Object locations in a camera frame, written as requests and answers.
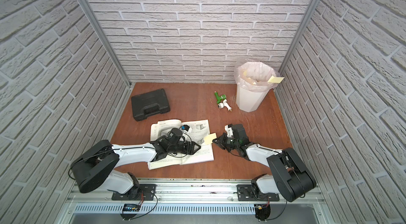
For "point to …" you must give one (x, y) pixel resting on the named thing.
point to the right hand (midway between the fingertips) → (214, 140)
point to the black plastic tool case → (149, 103)
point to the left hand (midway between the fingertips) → (194, 142)
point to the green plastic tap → (220, 99)
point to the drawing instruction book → (199, 129)
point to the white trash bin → (248, 100)
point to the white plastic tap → (224, 103)
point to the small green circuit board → (132, 207)
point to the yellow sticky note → (209, 138)
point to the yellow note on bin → (276, 80)
